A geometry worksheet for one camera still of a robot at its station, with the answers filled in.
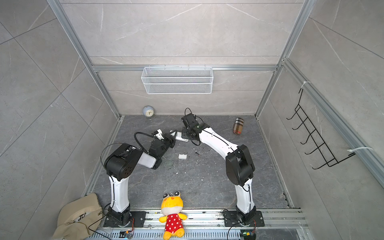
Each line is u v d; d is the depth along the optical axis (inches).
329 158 23.8
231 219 28.7
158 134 35.5
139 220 28.7
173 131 36.5
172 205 28.1
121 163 21.4
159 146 30.1
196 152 38.6
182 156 37.8
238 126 43.5
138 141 31.9
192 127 27.3
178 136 35.5
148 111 44.9
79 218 29.2
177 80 39.7
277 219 29.8
